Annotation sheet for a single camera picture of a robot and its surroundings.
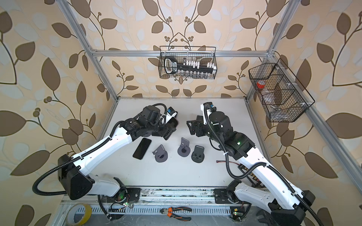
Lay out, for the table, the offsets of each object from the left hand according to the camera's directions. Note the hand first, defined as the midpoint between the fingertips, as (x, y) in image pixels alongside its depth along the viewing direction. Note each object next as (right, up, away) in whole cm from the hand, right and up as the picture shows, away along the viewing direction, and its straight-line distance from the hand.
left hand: (169, 122), depth 77 cm
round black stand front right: (+17, -21, +7) cm, 28 cm away
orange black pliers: (+1, -44, -7) cm, 45 cm away
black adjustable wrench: (+49, -46, -9) cm, 68 cm away
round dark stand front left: (-6, -20, +6) cm, 22 cm away
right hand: (+13, +1, -9) cm, 16 cm away
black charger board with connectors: (+49, -34, +2) cm, 59 cm away
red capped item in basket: (+56, +23, +10) cm, 61 cm away
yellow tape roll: (-46, -43, -10) cm, 63 cm away
